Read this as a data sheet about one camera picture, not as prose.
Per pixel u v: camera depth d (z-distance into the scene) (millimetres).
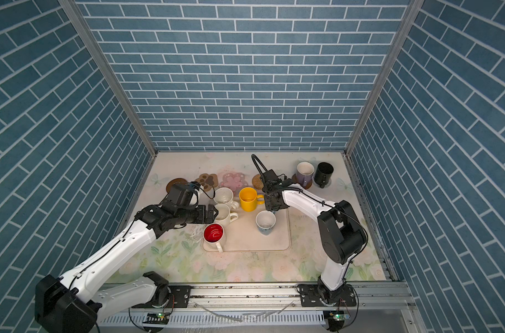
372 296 754
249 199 968
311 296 736
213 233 866
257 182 1083
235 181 1081
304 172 1050
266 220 891
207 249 845
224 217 861
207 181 1081
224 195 917
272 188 718
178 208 600
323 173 1003
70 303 368
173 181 1060
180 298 739
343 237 475
